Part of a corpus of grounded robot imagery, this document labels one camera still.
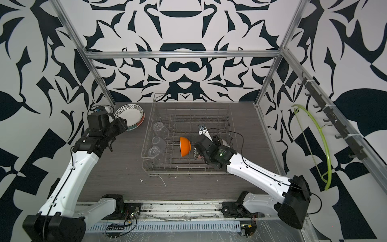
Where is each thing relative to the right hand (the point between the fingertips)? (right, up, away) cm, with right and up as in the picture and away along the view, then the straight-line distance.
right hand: (205, 138), depth 78 cm
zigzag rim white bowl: (-51, +14, +32) cm, 61 cm away
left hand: (-42, +10, -2) cm, 43 cm away
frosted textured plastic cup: (-26, -3, +7) cm, 27 cm away
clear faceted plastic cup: (-26, -8, +2) cm, 28 cm away
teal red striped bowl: (-44, +6, +24) cm, 50 cm away
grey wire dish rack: (-21, -1, +18) cm, 27 cm away
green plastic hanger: (+45, -11, -21) cm, 51 cm away
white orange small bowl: (-11, -6, +7) cm, 14 cm away
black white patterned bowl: (-5, -11, +13) cm, 17 cm away
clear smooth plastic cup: (-26, +3, +11) cm, 28 cm away
